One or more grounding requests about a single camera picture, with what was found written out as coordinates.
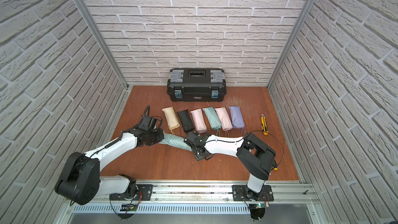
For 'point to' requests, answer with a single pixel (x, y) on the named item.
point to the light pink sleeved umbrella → (224, 118)
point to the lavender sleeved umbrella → (237, 117)
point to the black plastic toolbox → (196, 84)
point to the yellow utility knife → (264, 126)
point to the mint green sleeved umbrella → (212, 117)
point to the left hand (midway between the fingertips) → (165, 134)
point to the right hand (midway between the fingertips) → (203, 153)
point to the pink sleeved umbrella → (199, 121)
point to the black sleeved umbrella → (186, 120)
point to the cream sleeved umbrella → (172, 120)
